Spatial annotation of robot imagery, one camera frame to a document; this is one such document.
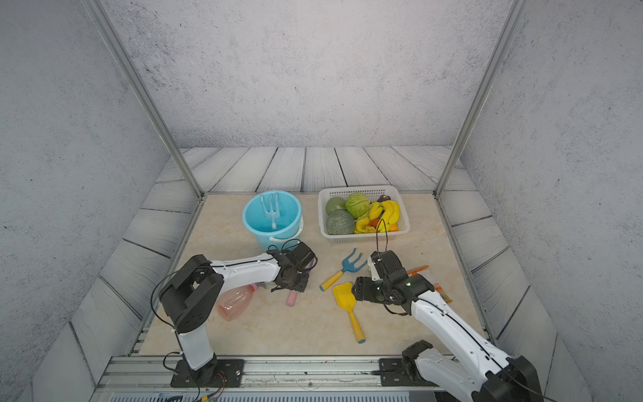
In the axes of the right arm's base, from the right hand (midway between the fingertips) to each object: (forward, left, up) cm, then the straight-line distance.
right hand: (361, 291), depth 79 cm
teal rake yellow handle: (+14, +4, -10) cm, 18 cm away
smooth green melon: (+39, +8, -2) cm, 40 cm away
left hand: (+6, +20, -10) cm, 23 cm away
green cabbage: (+34, 0, +3) cm, 34 cm away
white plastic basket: (+46, -8, -3) cm, 47 cm away
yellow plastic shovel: (+3, +5, -10) cm, 12 cm away
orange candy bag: (+11, -24, -9) cm, 29 cm away
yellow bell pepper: (+29, -2, -4) cm, 29 cm away
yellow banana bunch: (+32, -12, +1) cm, 34 cm away
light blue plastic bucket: (+22, +24, +7) cm, 33 cm away
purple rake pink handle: (+1, +23, -8) cm, 25 cm away
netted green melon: (+27, +6, +1) cm, 27 cm away
